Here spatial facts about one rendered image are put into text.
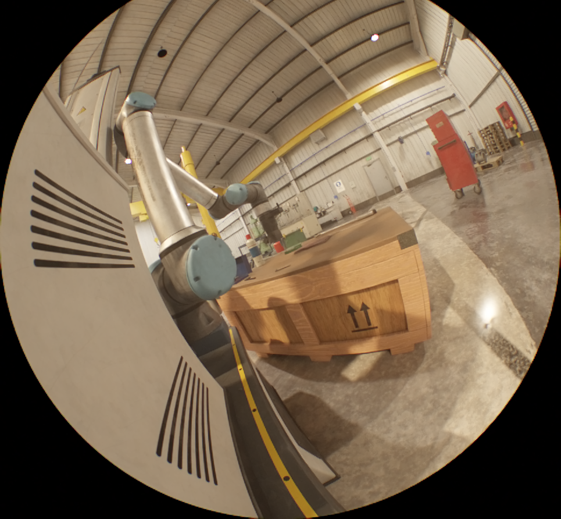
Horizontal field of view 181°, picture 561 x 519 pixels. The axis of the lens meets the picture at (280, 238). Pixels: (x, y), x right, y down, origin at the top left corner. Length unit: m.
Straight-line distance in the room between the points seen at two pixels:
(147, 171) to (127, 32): 7.69
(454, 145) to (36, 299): 3.08
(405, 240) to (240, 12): 8.43
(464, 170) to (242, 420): 3.06
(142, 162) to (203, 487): 0.60
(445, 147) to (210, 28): 7.99
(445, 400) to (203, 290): 0.73
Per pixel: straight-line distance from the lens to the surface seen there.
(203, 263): 0.40
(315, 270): 0.59
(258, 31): 8.82
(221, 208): 0.81
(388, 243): 0.53
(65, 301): 0.18
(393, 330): 0.71
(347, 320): 0.69
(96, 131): 0.81
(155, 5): 7.97
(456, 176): 2.98
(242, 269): 1.06
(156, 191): 0.48
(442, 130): 2.98
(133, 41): 8.25
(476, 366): 0.73
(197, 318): 0.58
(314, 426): 0.70
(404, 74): 11.74
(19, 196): 0.18
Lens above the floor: 0.60
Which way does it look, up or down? 1 degrees down
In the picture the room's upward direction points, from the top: 25 degrees counter-clockwise
